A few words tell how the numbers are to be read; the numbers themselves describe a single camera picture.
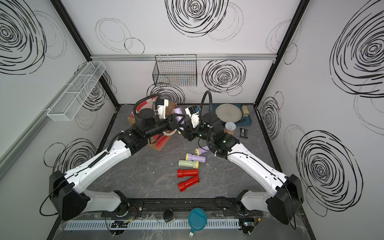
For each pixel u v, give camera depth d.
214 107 1.12
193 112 0.60
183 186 0.78
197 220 0.64
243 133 1.02
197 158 0.89
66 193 0.38
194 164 0.85
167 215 0.64
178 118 0.67
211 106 0.48
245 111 1.11
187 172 0.82
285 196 0.38
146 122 0.53
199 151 0.91
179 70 1.24
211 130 0.53
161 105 0.63
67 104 0.74
